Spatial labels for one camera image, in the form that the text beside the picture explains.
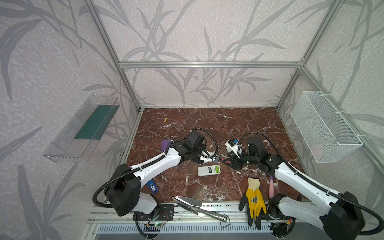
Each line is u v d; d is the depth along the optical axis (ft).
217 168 2.87
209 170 2.84
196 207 2.52
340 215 1.26
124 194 1.35
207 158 2.26
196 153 2.24
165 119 3.69
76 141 2.08
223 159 2.48
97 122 2.11
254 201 2.46
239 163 2.23
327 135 2.07
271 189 2.63
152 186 2.59
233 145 2.23
